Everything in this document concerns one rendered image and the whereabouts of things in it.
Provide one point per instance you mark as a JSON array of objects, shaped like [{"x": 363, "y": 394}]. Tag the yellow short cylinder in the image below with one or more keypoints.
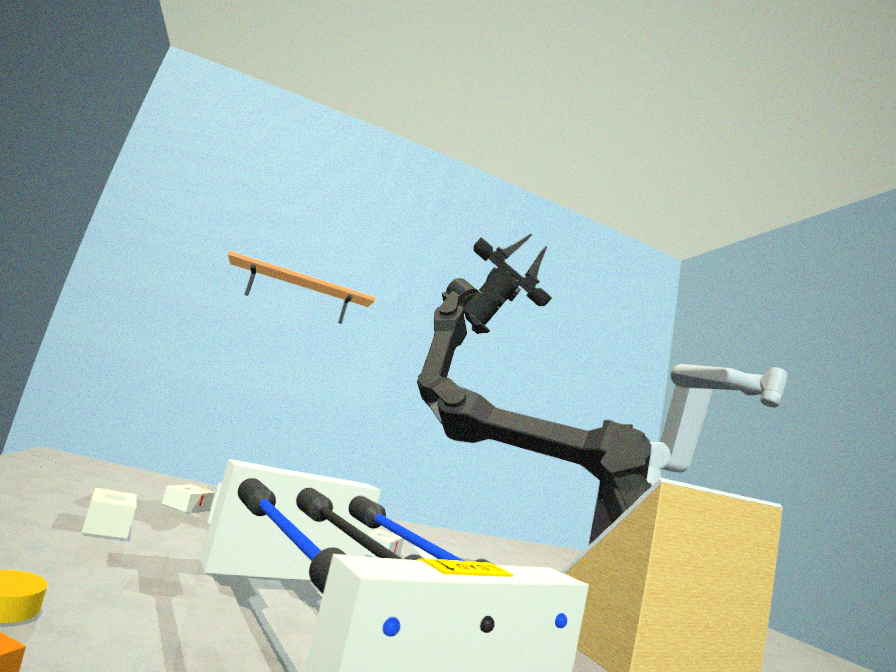
[{"x": 21, "y": 595}]

